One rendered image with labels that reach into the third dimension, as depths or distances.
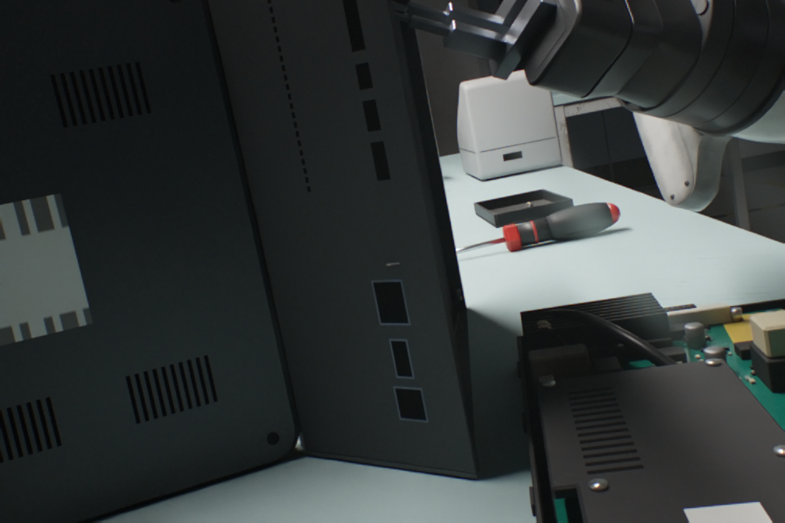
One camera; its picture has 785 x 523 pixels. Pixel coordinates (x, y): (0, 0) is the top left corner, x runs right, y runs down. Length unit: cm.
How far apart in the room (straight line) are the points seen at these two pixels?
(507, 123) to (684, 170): 76
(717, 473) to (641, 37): 20
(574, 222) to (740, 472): 46
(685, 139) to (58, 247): 32
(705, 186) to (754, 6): 10
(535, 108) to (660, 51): 83
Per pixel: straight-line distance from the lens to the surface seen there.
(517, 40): 40
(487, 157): 121
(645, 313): 39
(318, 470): 36
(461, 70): 696
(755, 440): 28
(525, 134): 122
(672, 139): 49
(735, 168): 254
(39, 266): 35
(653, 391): 32
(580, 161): 720
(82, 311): 35
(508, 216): 82
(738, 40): 42
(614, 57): 39
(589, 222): 70
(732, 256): 59
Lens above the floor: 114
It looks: 8 degrees down
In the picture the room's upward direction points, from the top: 11 degrees counter-clockwise
